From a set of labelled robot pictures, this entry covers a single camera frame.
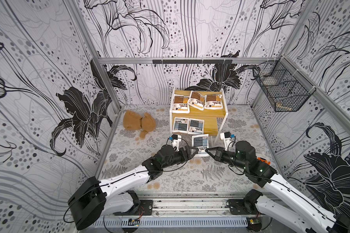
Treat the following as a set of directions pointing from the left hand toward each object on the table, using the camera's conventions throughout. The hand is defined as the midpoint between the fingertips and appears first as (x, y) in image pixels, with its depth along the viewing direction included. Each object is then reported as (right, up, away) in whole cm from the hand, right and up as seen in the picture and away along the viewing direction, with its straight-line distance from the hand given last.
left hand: (197, 156), depth 73 cm
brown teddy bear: (-42, +17, +25) cm, 51 cm away
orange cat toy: (+40, -5, +10) cm, 42 cm away
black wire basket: (+58, +38, +15) cm, 71 cm away
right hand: (+4, +4, -3) cm, 6 cm away
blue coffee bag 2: (+2, +7, 0) cm, 8 cm away
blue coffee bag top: (+1, +14, +13) cm, 19 cm away
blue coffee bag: (-8, +16, +13) cm, 22 cm away
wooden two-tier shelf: (0, +22, -2) cm, 22 cm away
